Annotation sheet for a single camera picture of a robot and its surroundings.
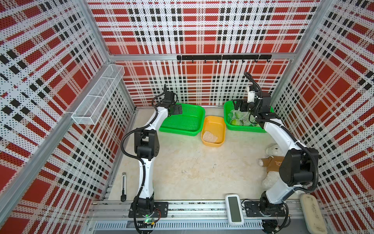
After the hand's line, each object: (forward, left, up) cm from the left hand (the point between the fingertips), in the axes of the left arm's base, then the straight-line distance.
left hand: (176, 109), depth 103 cm
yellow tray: (-5, -30, -13) cm, 32 cm away
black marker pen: (-54, +26, -12) cm, 61 cm away
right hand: (-7, -42, +15) cm, 45 cm away
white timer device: (-61, -33, -8) cm, 70 cm away
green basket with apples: (-8, -11, -5) cm, 15 cm away
